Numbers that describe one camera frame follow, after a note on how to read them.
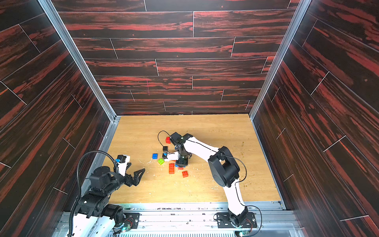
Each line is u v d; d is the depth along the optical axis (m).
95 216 0.51
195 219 0.75
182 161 0.80
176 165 0.86
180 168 0.90
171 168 0.91
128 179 0.65
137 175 0.66
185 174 0.88
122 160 0.62
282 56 0.82
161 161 0.94
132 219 0.73
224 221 0.73
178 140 0.70
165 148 1.00
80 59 0.84
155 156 0.96
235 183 0.55
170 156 0.80
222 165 0.54
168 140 1.02
